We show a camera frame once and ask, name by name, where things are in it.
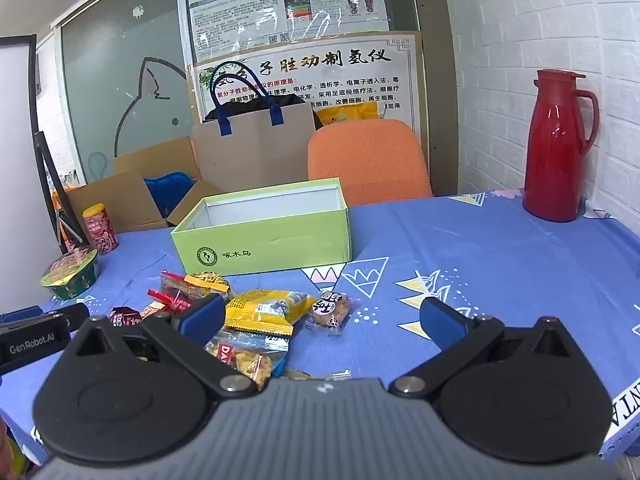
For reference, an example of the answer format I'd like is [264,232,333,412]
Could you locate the black stand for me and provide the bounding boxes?
[34,135,86,252]

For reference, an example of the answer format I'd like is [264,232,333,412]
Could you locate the yellow plastic bag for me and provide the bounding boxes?
[315,101,389,126]

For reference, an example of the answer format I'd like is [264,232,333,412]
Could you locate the glossy wall poster with charts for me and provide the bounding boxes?
[182,0,394,64]

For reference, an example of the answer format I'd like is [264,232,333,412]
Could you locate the green cardboard box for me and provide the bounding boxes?
[170,177,353,277]

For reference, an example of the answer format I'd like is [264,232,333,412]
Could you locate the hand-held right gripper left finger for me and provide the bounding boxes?
[65,293,257,402]

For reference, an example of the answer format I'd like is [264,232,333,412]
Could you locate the brown paper bag blue handles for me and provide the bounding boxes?
[191,60,319,199]

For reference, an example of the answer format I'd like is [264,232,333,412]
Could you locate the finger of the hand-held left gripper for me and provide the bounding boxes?
[46,303,91,334]

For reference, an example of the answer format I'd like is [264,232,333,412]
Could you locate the red thermos jug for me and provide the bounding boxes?
[522,69,601,223]

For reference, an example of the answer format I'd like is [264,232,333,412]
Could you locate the dark red snack packet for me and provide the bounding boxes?
[109,306,144,329]

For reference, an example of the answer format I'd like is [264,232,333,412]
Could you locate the orange strip snack packet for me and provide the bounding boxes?
[184,271,235,302]

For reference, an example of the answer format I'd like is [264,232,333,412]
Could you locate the open cardboard box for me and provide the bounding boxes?
[65,135,226,235]

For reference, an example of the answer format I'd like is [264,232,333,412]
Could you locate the red snack canister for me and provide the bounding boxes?
[81,203,120,255]

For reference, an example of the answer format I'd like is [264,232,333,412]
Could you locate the wall poster large characters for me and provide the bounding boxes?
[186,32,424,133]

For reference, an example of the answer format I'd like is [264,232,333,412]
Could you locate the blue printed tablecloth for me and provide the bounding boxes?
[0,187,640,476]

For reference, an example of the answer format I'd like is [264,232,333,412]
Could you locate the clear chip packet red label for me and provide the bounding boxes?
[204,329,291,391]

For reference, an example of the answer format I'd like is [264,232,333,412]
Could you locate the round cake packet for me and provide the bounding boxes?
[306,290,362,335]

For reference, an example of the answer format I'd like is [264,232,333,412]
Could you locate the frosted glass panel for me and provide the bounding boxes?
[60,0,197,186]

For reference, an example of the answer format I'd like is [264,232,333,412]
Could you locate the yellow snack packet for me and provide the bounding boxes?
[223,289,321,337]

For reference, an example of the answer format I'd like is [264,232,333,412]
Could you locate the orange chair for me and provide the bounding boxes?
[306,119,434,207]

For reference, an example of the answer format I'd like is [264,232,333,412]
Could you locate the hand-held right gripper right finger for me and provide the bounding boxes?
[389,297,584,401]

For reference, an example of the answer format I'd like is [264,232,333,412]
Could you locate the red-edged cracker packet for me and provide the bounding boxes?
[159,270,201,311]

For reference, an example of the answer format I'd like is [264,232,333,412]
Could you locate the blue plastic seat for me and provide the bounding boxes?
[144,171,199,219]

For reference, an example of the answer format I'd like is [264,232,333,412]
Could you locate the green instant noodle bowl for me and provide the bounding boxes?
[40,247,100,301]

